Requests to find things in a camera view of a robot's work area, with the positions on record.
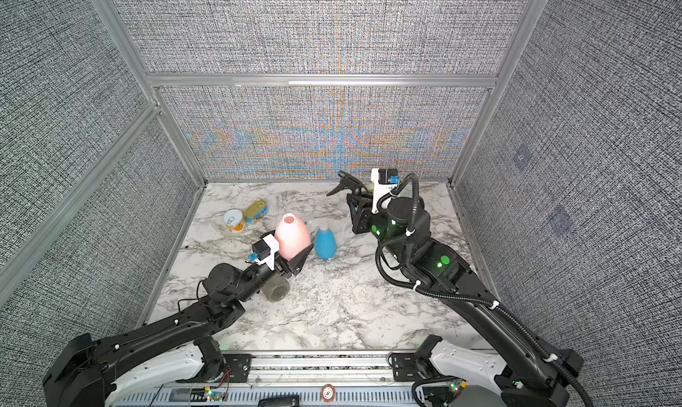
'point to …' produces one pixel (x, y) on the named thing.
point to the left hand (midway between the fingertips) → (306, 233)
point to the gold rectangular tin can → (256, 211)
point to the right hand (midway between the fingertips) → (355, 191)
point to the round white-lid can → (233, 219)
